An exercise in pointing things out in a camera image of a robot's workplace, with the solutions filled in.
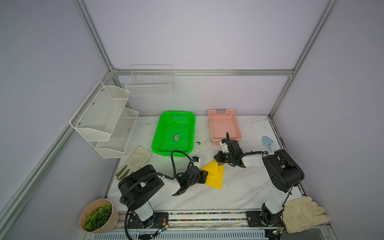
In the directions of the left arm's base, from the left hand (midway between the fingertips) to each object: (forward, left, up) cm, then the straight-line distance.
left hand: (206, 173), depth 88 cm
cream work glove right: (-21, -49, -1) cm, 54 cm away
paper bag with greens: (-25, +49, +11) cm, 56 cm away
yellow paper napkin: (-2, -5, -2) cm, 6 cm away
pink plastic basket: (+41, -15, -2) cm, 44 cm away
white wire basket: (+50, +34, +32) cm, 68 cm away
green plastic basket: (+35, +23, -2) cm, 42 cm away
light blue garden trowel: (+25, -44, +1) cm, 51 cm away
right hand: (+12, -5, 0) cm, 13 cm away
